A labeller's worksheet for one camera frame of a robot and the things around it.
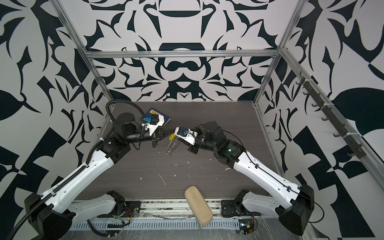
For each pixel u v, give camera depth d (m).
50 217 0.37
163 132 0.60
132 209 0.73
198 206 0.72
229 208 0.74
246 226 0.71
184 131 0.54
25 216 0.39
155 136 0.57
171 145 0.65
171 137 0.65
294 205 0.38
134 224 0.71
